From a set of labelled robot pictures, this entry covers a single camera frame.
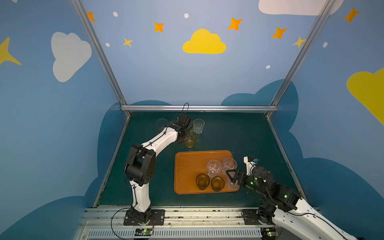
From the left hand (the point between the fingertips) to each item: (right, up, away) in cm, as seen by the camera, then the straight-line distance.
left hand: (187, 136), depth 95 cm
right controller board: (+41, -46, -23) cm, 66 cm away
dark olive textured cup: (+9, -25, -11) cm, 28 cm away
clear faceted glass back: (+8, +8, +16) cm, 19 cm away
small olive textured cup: (+18, -26, -10) cm, 33 cm away
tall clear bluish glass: (-18, +8, +4) cm, 20 cm away
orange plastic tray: (+6, -22, -3) cm, 23 cm away
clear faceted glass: (+16, -19, -4) cm, 25 cm away
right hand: (+24, -16, -20) cm, 35 cm away
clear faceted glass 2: (+25, -16, -6) cm, 31 cm away
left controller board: (-20, -44, -24) cm, 54 cm away
